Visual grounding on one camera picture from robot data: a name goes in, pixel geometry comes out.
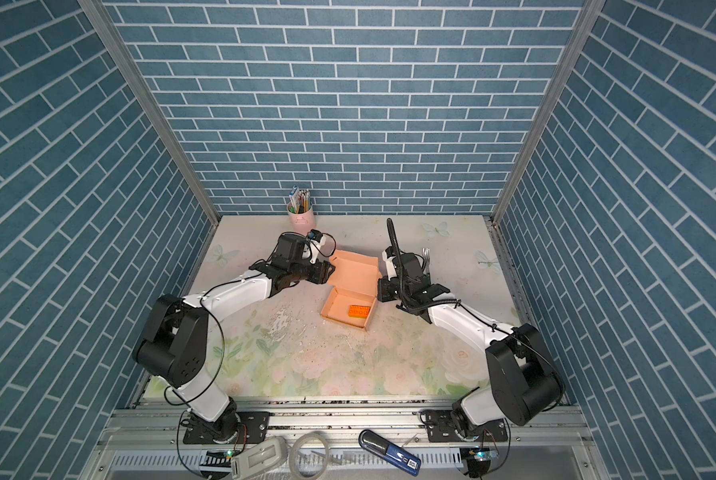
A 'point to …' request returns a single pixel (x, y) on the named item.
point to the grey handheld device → (259, 458)
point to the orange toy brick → (357, 311)
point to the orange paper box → (355, 283)
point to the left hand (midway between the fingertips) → (327, 264)
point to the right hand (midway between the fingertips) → (376, 279)
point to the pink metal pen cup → (302, 218)
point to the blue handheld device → (390, 452)
